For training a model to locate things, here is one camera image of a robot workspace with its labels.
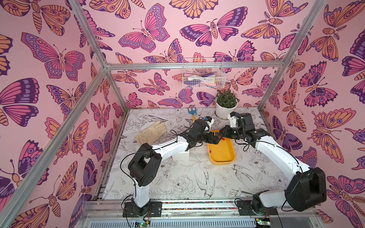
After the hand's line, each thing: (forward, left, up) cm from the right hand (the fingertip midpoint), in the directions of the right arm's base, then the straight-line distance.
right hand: (221, 129), depth 83 cm
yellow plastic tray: (-6, -3, -19) cm, 20 cm away
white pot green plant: (+27, -8, -3) cm, 28 cm away
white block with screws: (-11, +23, -14) cm, 29 cm away
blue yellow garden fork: (+31, +16, -18) cm, 40 cm away
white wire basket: (+37, +10, +14) cm, 41 cm away
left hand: (-2, +1, -3) cm, 4 cm away
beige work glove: (+7, +47, -18) cm, 51 cm away
